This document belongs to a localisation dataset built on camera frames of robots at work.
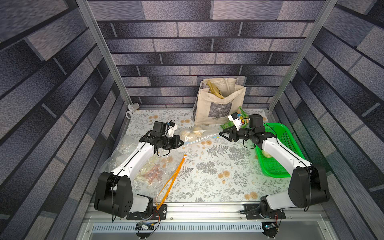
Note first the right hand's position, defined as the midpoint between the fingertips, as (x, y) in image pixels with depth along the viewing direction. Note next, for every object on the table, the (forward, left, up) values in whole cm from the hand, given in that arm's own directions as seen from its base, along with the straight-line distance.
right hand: (221, 131), depth 83 cm
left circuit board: (-44, +39, -19) cm, 62 cm away
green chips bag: (-1, -10, +13) cm, 16 cm away
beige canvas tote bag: (+20, +5, -3) cm, 21 cm away
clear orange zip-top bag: (-21, +38, -18) cm, 47 cm away
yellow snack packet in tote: (+28, +3, +8) cm, 29 cm away
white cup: (+31, +66, -12) cm, 74 cm away
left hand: (-6, +21, -3) cm, 22 cm away
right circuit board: (-43, -23, -22) cm, 53 cm away
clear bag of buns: (+9, +17, -16) cm, 25 cm away
